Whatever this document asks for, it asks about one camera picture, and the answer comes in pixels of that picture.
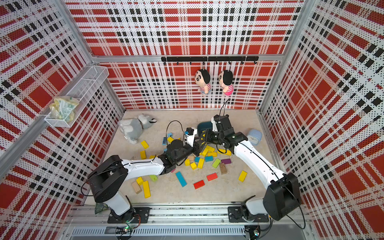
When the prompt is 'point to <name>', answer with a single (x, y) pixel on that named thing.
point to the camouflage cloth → (100, 207)
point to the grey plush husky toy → (132, 128)
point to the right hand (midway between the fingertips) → (205, 136)
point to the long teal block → (181, 179)
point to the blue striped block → (164, 141)
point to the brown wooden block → (223, 168)
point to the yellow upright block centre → (200, 164)
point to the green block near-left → (153, 177)
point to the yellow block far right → (242, 176)
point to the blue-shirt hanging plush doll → (202, 80)
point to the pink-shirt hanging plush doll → (226, 81)
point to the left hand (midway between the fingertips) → (208, 138)
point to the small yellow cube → (193, 166)
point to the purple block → (226, 161)
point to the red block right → (211, 176)
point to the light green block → (216, 163)
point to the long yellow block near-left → (146, 189)
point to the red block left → (199, 184)
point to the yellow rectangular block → (144, 144)
